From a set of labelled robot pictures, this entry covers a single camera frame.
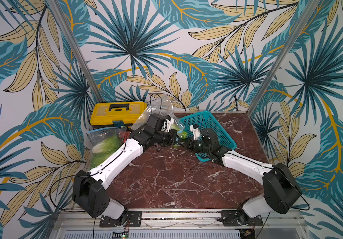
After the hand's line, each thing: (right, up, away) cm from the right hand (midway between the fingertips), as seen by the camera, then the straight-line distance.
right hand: (177, 141), depth 80 cm
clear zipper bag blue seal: (-51, +2, +15) cm, 54 cm away
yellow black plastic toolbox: (-40, +16, +17) cm, 46 cm away
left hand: (+2, 0, -7) cm, 7 cm away
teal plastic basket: (+21, +13, +28) cm, 37 cm away
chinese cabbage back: (+3, +4, -3) cm, 6 cm away
